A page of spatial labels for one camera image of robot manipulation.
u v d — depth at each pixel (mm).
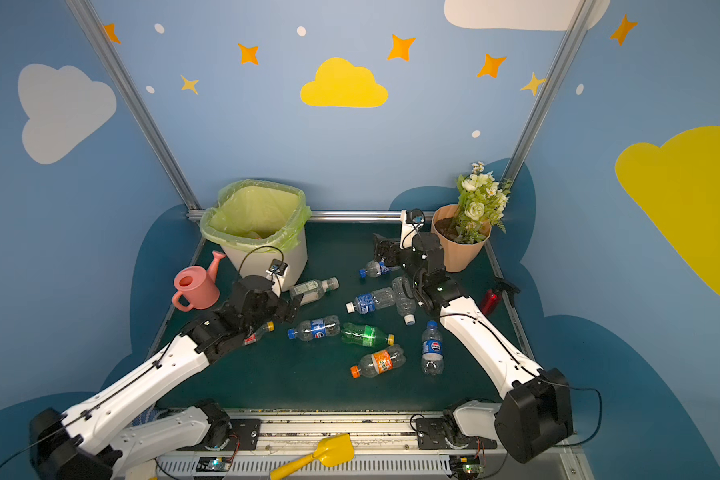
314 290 988
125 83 801
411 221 645
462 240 969
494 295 886
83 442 385
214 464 708
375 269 1050
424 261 564
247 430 757
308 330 905
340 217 1312
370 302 939
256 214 993
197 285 902
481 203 907
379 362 818
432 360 856
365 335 907
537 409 396
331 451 716
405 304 931
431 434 745
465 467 716
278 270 653
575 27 718
